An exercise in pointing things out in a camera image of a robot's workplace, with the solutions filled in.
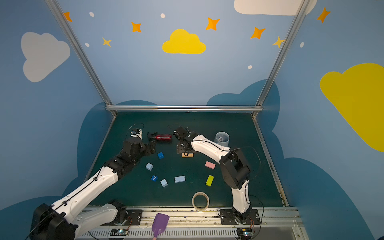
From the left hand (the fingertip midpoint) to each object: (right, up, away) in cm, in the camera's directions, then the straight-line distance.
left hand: (150, 142), depth 82 cm
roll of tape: (+28, -28, 0) cm, 40 cm away
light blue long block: (+16, -22, +5) cm, 27 cm away
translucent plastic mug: (+45, 0, +23) cm, 50 cm away
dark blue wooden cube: (+2, -10, +14) cm, 17 cm away
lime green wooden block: (+33, -23, +5) cm, 41 cm away
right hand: (+20, -4, +10) cm, 22 cm away
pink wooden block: (+34, -16, +12) cm, 39 cm away
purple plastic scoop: (+7, -40, -8) cm, 42 cm away
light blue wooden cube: (-3, -16, +9) cm, 18 cm away
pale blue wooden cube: (+7, -23, +2) cm, 25 cm away
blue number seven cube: (+1, -21, +5) cm, 22 cm away
